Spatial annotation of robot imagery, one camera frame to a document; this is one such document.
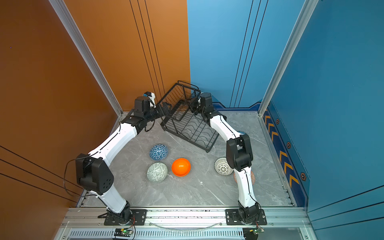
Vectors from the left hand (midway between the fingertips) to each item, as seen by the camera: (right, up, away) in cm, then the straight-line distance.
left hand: (167, 105), depth 84 cm
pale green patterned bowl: (-7, -39, +3) cm, 39 cm away
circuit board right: (+43, -63, -13) cm, 78 cm away
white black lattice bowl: (+32, -36, +5) cm, 49 cm away
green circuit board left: (-18, -62, -14) cm, 66 cm away
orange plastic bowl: (+7, -36, +4) cm, 37 cm away
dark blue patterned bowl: (-8, -29, +12) cm, 32 cm away
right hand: (+9, +4, +6) cm, 11 cm away
